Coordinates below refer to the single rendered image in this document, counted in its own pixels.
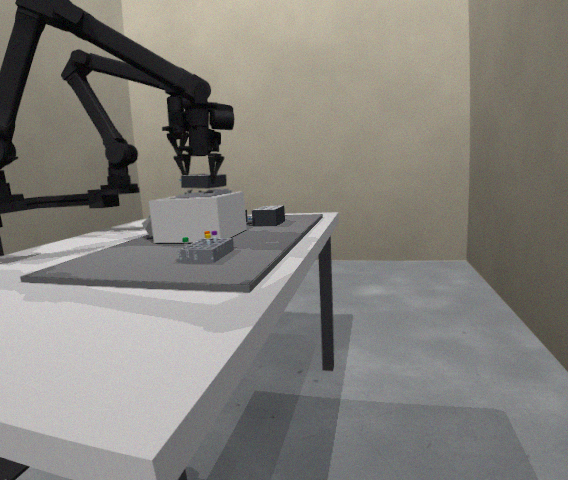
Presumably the grey tube rack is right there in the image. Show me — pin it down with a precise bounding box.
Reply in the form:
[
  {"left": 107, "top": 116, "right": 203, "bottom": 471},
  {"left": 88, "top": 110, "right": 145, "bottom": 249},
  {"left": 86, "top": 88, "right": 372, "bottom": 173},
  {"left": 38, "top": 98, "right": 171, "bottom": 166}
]
[{"left": 177, "top": 238, "right": 234, "bottom": 263}]

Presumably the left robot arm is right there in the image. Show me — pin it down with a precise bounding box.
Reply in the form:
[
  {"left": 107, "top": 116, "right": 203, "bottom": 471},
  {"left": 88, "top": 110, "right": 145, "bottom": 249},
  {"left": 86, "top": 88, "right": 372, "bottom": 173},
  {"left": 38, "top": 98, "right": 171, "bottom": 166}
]
[{"left": 61, "top": 49, "right": 192, "bottom": 190}]

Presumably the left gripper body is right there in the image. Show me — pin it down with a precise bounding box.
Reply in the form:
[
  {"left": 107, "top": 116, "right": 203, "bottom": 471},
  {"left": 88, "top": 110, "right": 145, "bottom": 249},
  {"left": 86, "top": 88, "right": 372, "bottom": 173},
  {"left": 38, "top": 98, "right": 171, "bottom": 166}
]
[{"left": 162, "top": 110, "right": 189, "bottom": 135}]

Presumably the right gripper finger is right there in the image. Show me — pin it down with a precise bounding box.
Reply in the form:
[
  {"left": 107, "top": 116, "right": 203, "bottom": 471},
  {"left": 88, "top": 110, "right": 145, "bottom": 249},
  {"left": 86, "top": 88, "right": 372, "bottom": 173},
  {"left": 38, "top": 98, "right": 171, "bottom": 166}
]
[
  {"left": 174, "top": 156, "right": 191, "bottom": 175},
  {"left": 208, "top": 155, "right": 224, "bottom": 182}
]

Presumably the grey flat rectangular mat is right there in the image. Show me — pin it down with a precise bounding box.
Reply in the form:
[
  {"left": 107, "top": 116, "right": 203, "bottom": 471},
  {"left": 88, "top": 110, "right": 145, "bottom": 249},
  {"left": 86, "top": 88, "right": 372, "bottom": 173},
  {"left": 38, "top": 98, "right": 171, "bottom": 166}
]
[{"left": 20, "top": 214, "right": 323, "bottom": 293}]

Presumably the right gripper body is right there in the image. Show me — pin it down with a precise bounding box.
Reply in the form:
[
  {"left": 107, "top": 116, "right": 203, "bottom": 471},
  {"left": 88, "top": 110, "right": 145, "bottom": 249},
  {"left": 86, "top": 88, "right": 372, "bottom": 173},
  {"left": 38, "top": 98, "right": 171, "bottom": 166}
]
[{"left": 177, "top": 127, "right": 221, "bottom": 156}]

